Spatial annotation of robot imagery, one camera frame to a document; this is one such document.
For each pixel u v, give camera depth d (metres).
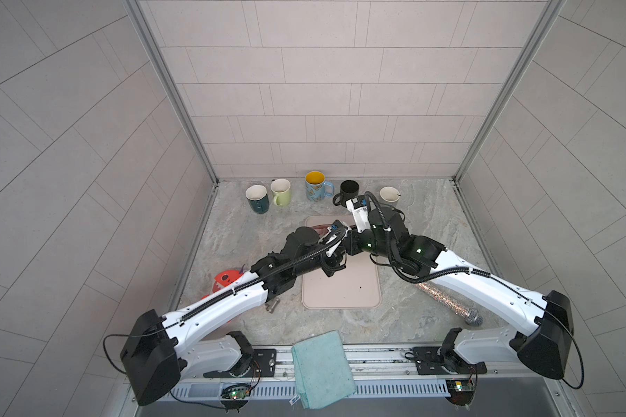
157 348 0.38
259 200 0.96
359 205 0.62
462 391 0.68
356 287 0.84
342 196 1.25
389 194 0.99
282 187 1.05
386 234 0.52
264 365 0.71
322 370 0.69
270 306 0.80
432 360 0.72
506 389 0.68
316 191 1.04
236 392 0.64
